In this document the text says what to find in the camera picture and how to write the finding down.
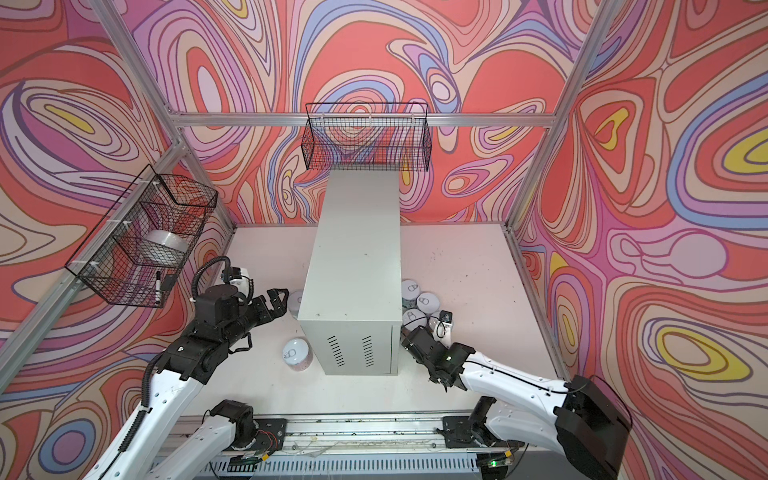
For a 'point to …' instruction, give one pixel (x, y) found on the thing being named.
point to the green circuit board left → (241, 463)
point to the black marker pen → (158, 287)
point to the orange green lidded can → (430, 318)
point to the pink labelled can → (298, 354)
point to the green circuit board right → (501, 461)
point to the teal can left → (294, 300)
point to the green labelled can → (428, 302)
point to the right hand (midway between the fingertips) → (435, 351)
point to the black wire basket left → (138, 250)
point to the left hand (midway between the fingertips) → (278, 294)
